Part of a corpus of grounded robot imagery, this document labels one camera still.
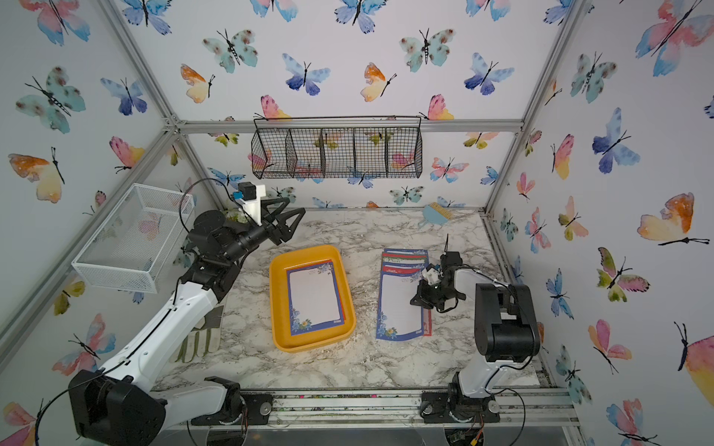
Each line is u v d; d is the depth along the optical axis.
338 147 0.98
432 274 0.90
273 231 0.60
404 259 1.04
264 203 0.59
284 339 0.85
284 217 0.61
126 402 0.37
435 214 1.20
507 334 0.47
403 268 1.03
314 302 0.95
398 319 0.89
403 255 1.06
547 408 0.75
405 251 1.08
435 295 0.82
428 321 0.88
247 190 0.56
